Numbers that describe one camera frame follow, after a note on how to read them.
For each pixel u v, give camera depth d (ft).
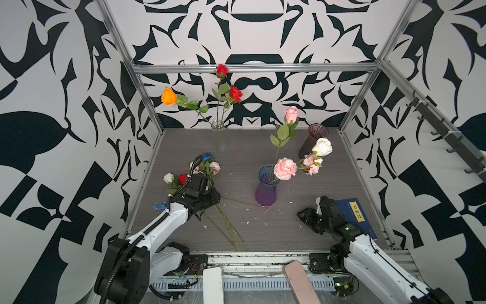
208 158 3.27
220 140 3.54
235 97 3.00
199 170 3.25
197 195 2.16
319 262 2.44
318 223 2.36
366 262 1.75
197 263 2.42
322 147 1.89
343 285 2.33
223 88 2.87
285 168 2.08
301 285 2.26
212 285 2.33
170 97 2.47
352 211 2.85
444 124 1.98
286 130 2.30
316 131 3.16
